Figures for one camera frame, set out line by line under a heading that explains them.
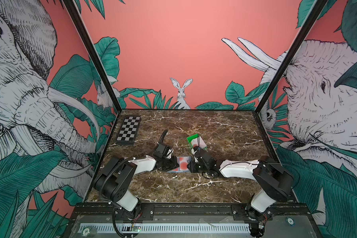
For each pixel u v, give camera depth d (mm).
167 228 701
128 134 1016
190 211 763
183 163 903
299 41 802
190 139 990
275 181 456
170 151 782
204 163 689
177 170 881
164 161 767
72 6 691
